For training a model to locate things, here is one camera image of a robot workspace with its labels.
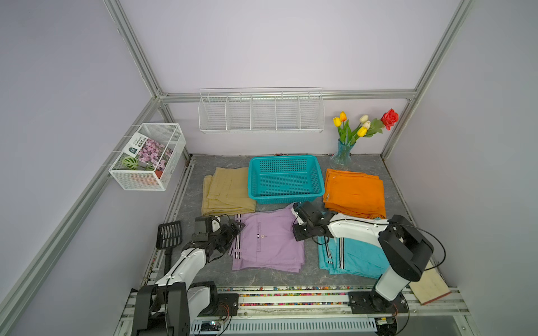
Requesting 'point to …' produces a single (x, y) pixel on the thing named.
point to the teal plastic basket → (284, 179)
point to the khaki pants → (226, 192)
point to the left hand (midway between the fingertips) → (241, 233)
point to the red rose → (389, 118)
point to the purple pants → (267, 242)
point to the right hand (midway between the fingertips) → (294, 231)
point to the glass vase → (342, 159)
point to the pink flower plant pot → (146, 154)
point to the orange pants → (354, 193)
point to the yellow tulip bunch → (366, 129)
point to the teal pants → (349, 256)
